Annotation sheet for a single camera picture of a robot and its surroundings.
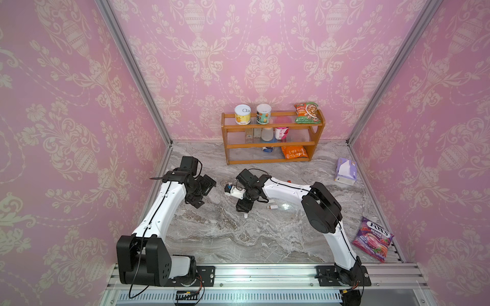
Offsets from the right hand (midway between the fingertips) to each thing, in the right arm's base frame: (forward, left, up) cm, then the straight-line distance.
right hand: (241, 203), depth 93 cm
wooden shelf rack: (+28, -23, +14) cm, 38 cm away
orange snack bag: (+29, -32, +3) cm, 43 cm away
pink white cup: (+28, -22, +19) cm, 41 cm away
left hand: (0, +11, +13) cm, 17 cm away
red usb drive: (+12, -26, -2) cm, 29 cm away
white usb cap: (-6, -2, -1) cm, 7 cm away
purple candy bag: (-21, -56, +1) cm, 59 cm away
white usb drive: (+1, -15, -1) cm, 15 cm away
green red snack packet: (+27, -32, +31) cm, 53 cm away
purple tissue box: (+13, -56, +3) cm, 57 cm away
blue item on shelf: (+32, -17, +3) cm, 36 cm away
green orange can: (+26, -12, +33) cm, 44 cm away
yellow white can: (+27, -3, +33) cm, 43 cm away
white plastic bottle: (+30, -15, +17) cm, 38 cm away
